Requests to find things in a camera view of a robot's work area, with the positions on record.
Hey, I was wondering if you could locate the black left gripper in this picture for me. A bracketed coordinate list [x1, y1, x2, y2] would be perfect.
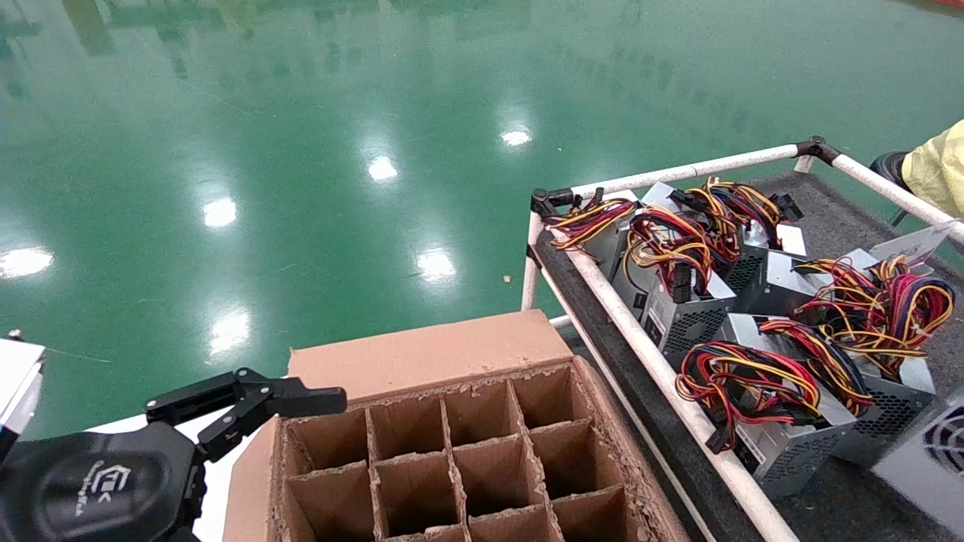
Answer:
[0, 367, 349, 542]

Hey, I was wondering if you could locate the power supply with black cables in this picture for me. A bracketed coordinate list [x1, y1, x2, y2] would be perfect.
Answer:
[872, 388, 964, 537]

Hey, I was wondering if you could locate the brown cardboard box with dividers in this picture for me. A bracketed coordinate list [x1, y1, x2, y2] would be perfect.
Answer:
[224, 309, 690, 542]

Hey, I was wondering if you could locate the white table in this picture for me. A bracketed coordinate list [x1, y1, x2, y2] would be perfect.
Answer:
[90, 410, 291, 542]

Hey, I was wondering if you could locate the black pipe joint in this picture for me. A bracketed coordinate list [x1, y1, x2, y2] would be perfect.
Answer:
[531, 188, 582, 221]
[797, 137, 841, 167]

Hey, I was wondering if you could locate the dark grey cart mat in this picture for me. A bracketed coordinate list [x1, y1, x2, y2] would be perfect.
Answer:
[535, 172, 964, 542]

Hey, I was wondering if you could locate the black chair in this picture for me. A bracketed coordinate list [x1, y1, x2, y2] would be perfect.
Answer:
[870, 153, 912, 227]

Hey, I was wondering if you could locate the tilted silver power supply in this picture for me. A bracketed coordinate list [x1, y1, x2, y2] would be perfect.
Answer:
[870, 222, 956, 276]

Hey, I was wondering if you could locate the person in yellow garment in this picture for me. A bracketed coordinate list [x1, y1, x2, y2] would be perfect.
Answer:
[900, 119, 964, 219]

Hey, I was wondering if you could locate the white pipe cart frame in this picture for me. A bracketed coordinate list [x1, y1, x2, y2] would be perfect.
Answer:
[521, 138, 964, 542]

